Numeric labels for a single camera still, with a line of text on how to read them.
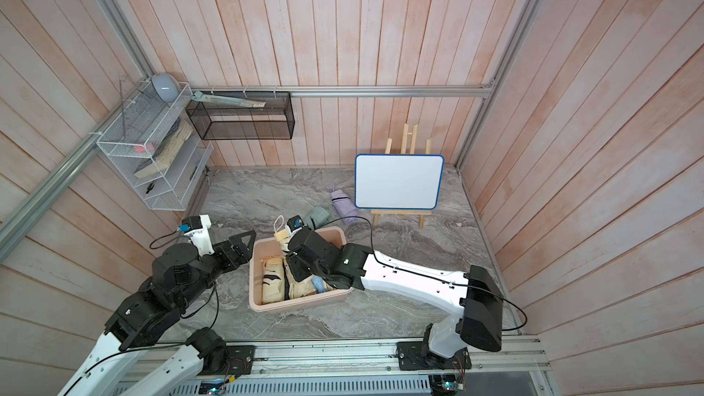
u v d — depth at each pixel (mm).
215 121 1038
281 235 711
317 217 1004
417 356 732
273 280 811
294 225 624
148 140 797
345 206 1038
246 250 600
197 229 569
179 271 462
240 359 731
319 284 835
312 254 537
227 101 906
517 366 729
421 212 977
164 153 791
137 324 431
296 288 809
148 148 698
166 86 833
